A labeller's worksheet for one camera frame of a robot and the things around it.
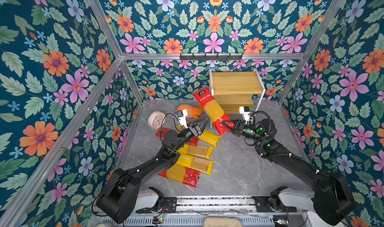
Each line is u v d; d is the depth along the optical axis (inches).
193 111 41.0
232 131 26.3
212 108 28.5
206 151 35.5
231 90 31.7
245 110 27.1
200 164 34.0
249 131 25.4
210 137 37.8
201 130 25.3
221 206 29.5
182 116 26.1
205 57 35.8
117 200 16.0
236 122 26.2
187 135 26.0
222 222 25.7
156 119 38.8
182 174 32.4
